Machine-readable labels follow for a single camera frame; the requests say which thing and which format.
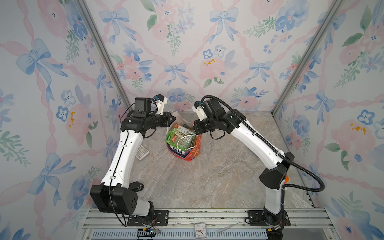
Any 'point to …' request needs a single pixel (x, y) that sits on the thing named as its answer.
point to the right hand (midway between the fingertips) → (192, 126)
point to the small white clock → (200, 230)
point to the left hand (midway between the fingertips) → (175, 116)
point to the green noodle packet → (180, 137)
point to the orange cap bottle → (286, 179)
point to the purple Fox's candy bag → (180, 152)
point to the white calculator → (141, 152)
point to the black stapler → (136, 186)
